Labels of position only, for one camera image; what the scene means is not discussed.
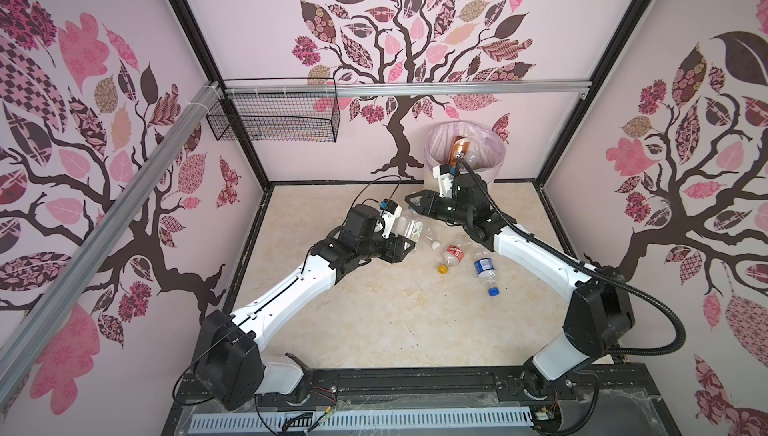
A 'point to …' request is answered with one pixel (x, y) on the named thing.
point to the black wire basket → (279, 118)
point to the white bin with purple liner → (438, 145)
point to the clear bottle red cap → (479, 159)
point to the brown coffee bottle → (460, 145)
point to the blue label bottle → (485, 270)
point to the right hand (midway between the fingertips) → (410, 195)
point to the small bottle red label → (452, 255)
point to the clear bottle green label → (410, 224)
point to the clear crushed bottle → (428, 230)
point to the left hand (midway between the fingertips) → (405, 246)
